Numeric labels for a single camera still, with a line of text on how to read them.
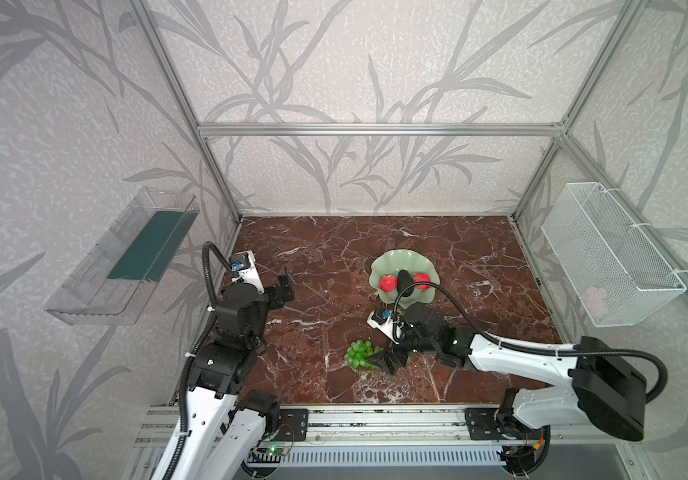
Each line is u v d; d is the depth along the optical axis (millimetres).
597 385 417
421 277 956
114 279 640
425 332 625
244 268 560
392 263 1019
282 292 630
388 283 953
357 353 818
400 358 693
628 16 710
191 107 887
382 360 678
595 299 730
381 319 679
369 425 753
